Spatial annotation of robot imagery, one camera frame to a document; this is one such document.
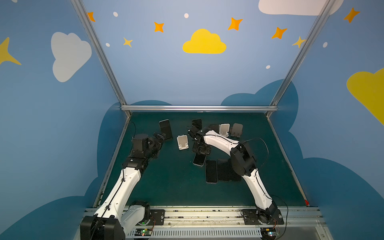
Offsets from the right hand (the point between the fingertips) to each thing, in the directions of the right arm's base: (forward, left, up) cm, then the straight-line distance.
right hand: (199, 152), depth 98 cm
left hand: (-5, +19, +20) cm, 28 cm away
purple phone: (-12, -8, -2) cm, 14 cm away
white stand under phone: (+5, +12, +6) cm, 14 cm away
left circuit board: (-45, +26, -1) cm, 52 cm away
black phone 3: (-23, -15, +33) cm, 43 cm away
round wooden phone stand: (+19, -26, +2) cm, 32 cm away
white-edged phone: (-5, 0, -1) cm, 5 cm away
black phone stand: (+17, -10, +7) cm, 21 cm away
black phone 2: (+24, +3, +3) cm, 24 cm away
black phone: (+12, +23, +9) cm, 28 cm away
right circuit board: (-42, -35, -2) cm, 55 cm away
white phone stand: (+17, -16, +5) cm, 24 cm away
